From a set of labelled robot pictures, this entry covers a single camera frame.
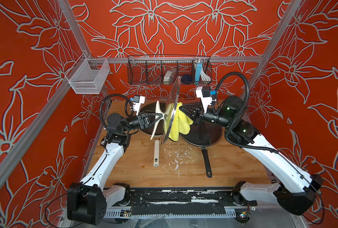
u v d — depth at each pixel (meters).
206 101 0.47
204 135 0.89
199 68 0.86
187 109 0.54
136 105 0.59
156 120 0.60
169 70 0.95
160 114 0.59
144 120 0.57
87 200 0.39
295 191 0.39
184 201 0.73
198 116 0.48
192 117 0.53
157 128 0.62
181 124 0.60
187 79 0.89
